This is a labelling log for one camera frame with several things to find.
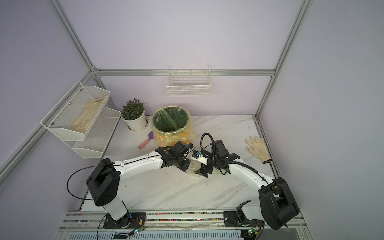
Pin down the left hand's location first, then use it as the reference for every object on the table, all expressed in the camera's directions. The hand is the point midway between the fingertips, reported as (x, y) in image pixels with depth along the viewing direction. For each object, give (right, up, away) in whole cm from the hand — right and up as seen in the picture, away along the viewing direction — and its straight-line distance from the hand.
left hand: (186, 165), depth 86 cm
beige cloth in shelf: (-54, +25, -9) cm, 60 cm away
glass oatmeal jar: (+5, +1, -6) cm, 8 cm away
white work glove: (+49, +7, +15) cm, 52 cm away
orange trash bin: (-5, +13, -17) cm, 23 cm away
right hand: (+8, +1, -1) cm, 8 cm away
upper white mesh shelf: (-58, +26, -11) cm, 65 cm away
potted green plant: (-37, +32, +15) cm, 51 cm away
